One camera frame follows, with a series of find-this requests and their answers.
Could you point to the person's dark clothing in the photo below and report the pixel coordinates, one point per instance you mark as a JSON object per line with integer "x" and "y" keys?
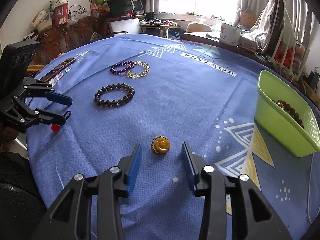
{"x": 15, "y": 192}

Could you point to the green plastic basket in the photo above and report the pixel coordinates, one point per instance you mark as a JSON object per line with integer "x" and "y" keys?
{"x": 277, "y": 127}

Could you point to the printed blue tablecloth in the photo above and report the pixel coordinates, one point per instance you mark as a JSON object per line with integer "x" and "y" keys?
{"x": 175, "y": 105}

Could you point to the cardboard box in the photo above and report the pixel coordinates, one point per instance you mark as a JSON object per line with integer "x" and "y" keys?
{"x": 247, "y": 17}

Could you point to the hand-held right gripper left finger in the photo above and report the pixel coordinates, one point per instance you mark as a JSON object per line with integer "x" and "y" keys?
{"x": 133, "y": 167}

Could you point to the white enamel mug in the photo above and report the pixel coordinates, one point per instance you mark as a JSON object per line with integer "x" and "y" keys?
{"x": 230, "y": 35}

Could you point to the clear plastic bag bundle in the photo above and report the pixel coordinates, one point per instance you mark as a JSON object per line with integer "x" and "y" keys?
{"x": 250, "y": 40}

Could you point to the dark wooden desk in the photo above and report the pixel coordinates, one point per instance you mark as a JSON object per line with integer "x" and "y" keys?
{"x": 197, "y": 38}

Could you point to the dark flat box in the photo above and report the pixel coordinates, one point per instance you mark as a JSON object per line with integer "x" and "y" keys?
{"x": 58, "y": 68}

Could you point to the brown carved wooden furniture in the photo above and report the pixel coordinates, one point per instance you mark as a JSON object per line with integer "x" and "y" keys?
{"x": 70, "y": 35}

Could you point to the dark duffel bag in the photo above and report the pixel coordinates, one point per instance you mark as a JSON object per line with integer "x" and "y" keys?
{"x": 125, "y": 2}

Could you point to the red and white carton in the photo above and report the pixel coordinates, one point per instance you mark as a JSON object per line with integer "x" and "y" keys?
{"x": 60, "y": 12}

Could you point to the red pendant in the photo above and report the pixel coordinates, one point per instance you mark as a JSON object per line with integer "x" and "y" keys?
{"x": 55, "y": 128}

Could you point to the wooden armchair with white cushion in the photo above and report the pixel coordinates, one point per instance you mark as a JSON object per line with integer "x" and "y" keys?
{"x": 125, "y": 26}

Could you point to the black power adapter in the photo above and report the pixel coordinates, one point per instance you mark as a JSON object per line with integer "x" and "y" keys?
{"x": 313, "y": 80}

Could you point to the cream plastic chair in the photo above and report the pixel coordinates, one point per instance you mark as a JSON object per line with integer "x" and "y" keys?
{"x": 197, "y": 27}

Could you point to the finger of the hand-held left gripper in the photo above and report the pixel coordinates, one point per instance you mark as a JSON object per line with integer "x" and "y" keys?
{"x": 60, "y": 98}
{"x": 50, "y": 118}

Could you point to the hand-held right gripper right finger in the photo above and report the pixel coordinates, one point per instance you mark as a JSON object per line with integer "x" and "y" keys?
{"x": 188, "y": 165}

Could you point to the small wooden table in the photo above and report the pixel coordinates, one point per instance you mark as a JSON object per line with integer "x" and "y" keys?
{"x": 160, "y": 26}

